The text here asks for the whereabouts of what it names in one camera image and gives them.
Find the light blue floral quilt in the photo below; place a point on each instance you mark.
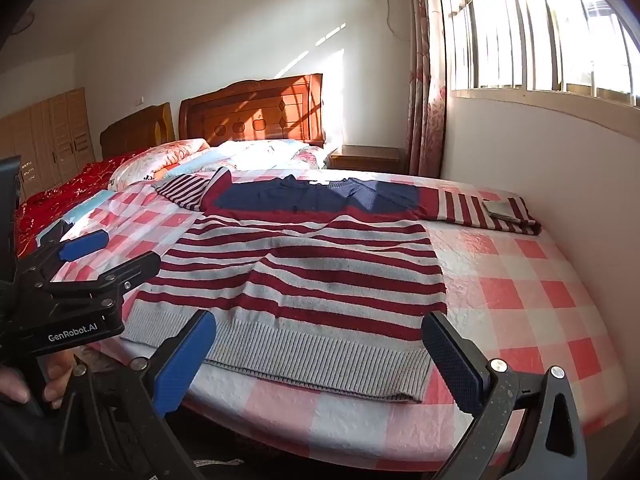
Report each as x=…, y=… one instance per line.
x=265, y=155

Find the pink floral curtain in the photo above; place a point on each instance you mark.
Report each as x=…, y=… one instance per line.
x=425, y=70

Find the large carved wooden headboard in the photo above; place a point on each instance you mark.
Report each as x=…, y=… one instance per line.
x=250, y=115

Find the red floral bedspread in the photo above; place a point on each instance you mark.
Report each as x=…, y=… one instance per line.
x=65, y=190

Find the barred window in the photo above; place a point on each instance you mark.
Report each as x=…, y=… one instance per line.
x=530, y=25

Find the wooden nightstand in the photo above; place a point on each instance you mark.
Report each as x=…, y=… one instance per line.
x=367, y=157

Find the person's left hand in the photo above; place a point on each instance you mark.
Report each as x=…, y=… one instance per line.
x=55, y=380

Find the wooden wardrobe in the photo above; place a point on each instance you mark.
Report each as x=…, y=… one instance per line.
x=55, y=135

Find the pink checkered bed sheet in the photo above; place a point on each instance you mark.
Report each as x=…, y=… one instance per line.
x=510, y=300

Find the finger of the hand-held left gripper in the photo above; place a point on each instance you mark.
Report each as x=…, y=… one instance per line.
x=125, y=272
x=85, y=246

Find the red and grey striped sweater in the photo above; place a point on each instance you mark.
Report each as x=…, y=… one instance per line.
x=310, y=280

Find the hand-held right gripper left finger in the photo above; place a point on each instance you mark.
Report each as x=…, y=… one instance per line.
x=182, y=360

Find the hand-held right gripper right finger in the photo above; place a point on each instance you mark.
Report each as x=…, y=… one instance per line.
x=450, y=360

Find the pink floral quilt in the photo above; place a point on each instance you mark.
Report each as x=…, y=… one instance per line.
x=150, y=162

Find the small dark wooden headboard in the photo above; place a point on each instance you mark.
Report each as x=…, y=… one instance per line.
x=137, y=132

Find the light blue cloth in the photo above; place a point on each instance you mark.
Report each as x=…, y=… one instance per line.
x=82, y=210

